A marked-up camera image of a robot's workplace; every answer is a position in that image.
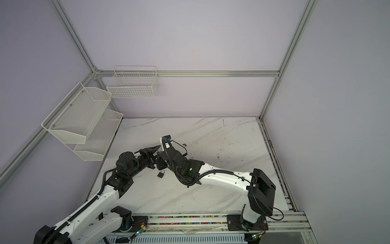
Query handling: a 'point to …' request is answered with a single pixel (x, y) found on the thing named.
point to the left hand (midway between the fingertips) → (162, 147)
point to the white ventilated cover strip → (210, 239)
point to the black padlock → (161, 174)
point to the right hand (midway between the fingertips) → (155, 153)
